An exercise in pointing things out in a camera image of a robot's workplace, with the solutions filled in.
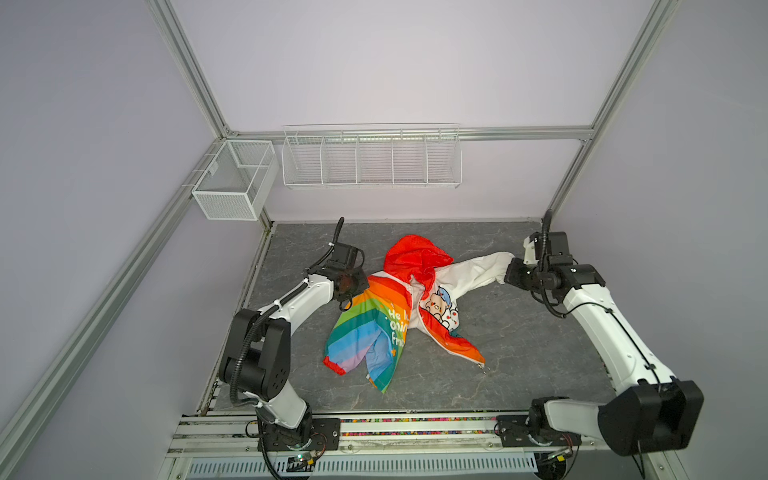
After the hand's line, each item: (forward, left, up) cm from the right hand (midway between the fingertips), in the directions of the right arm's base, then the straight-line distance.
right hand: (510, 274), depth 81 cm
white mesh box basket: (+39, +88, +2) cm, 96 cm away
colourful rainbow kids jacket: (-9, +40, -16) cm, 44 cm away
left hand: (+2, +42, -10) cm, 43 cm away
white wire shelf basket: (+39, +40, +12) cm, 57 cm away
